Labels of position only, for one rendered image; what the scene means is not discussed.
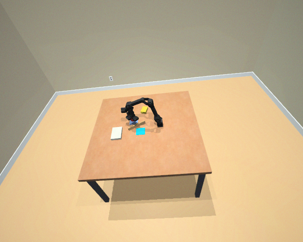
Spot yellow rectangular block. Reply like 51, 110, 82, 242
140, 106, 148, 114

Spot white flat rectangular slab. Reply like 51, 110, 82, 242
110, 127, 122, 140

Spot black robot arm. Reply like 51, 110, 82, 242
121, 97, 163, 127

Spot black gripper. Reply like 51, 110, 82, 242
126, 111, 139, 122

